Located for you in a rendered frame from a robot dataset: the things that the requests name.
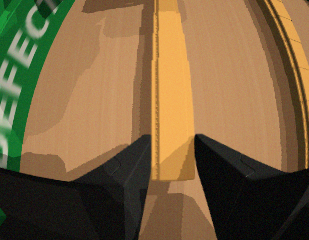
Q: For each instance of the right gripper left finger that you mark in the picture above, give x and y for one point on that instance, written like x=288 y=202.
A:
x=110 y=209

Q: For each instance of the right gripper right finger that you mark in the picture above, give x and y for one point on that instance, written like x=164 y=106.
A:
x=247 y=199

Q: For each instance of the green bin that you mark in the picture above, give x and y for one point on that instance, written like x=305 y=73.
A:
x=25 y=40

